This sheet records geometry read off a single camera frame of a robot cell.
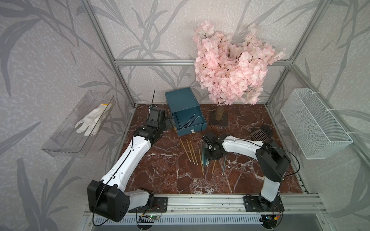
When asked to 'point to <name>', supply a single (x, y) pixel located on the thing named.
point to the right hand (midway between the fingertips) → (208, 157)
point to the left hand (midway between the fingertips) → (167, 120)
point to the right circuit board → (269, 219)
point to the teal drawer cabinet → (181, 99)
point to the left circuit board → (148, 219)
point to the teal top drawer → (190, 121)
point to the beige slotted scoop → (258, 135)
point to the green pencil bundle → (205, 161)
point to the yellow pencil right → (213, 167)
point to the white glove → (94, 121)
